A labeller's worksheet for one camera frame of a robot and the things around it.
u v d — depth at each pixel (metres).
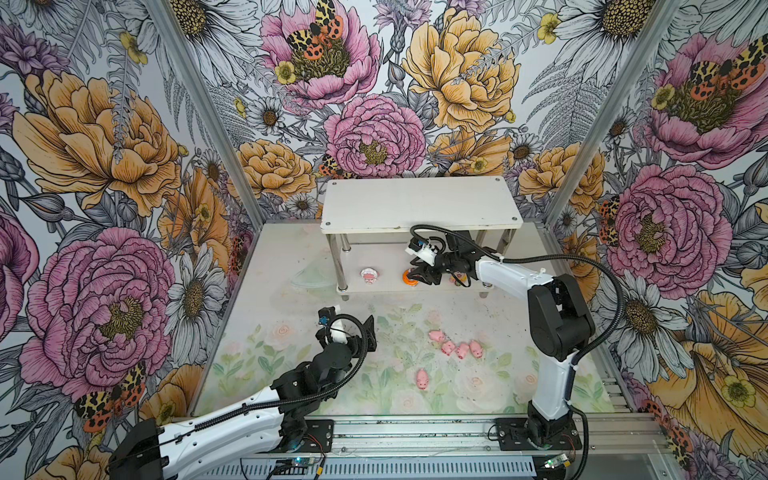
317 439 0.73
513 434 0.74
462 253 0.77
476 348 0.87
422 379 0.82
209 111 0.89
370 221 0.75
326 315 0.65
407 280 0.93
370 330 0.76
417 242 0.81
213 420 0.48
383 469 1.12
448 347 0.87
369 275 0.92
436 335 0.90
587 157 1.01
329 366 0.56
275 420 0.54
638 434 0.76
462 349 0.87
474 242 0.78
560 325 0.52
